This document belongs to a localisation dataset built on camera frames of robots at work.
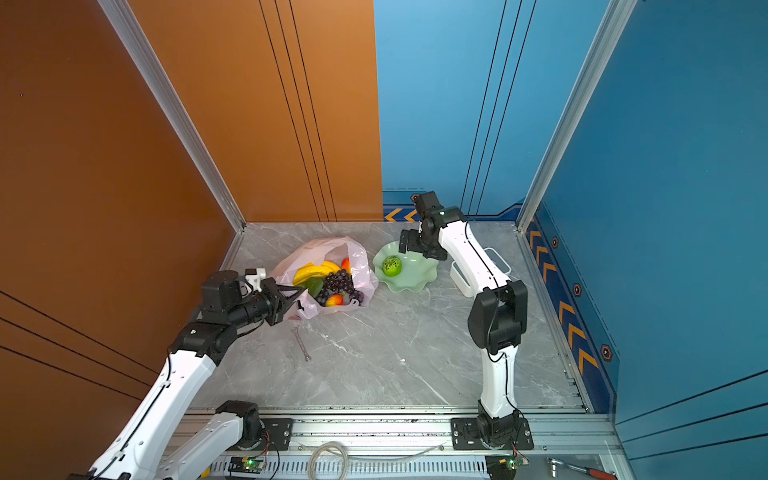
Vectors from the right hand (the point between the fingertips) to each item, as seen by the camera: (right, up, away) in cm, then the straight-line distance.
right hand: (413, 250), depth 90 cm
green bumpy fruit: (-7, -5, +9) cm, 13 cm away
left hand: (-28, -9, -17) cm, 34 cm away
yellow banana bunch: (-34, -7, +9) cm, 36 cm away
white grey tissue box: (+16, -10, +7) cm, 20 cm away
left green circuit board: (-41, -52, -19) cm, 69 cm away
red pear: (-23, -5, +12) cm, 26 cm away
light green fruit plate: (+2, -8, +14) cm, 16 cm away
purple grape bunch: (-23, -11, +5) cm, 26 cm away
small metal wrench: (-37, -25, +1) cm, 44 cm away
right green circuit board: (+20, -52, -20) cm, 59 cm away
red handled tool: (+31, -49, -22) cm, 62 cm away
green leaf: (-31, -11, +4) cm, 33 cm away
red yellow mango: (-25, -16, +4) cm, 30 cm away
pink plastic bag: (-15, -7, -3) cm, 17 cm away
